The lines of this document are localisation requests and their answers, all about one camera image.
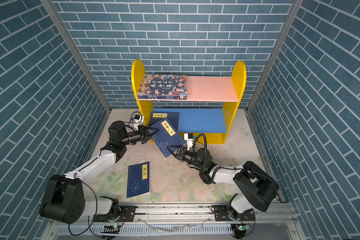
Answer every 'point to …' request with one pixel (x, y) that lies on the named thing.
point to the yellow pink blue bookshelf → (208, 110)
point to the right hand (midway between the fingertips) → (166, 148)
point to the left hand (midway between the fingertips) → (158, 132)
